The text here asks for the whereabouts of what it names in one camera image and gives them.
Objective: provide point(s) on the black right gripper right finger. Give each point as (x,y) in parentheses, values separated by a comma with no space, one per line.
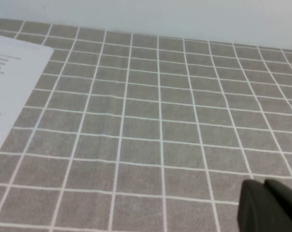
(282,194)

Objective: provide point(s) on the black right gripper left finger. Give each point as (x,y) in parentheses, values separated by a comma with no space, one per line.
(259,211)

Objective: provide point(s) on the white robot brochure book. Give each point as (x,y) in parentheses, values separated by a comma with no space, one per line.
(21,65)

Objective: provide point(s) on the grey checked tablecloth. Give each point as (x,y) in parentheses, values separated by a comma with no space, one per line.
(126,132)

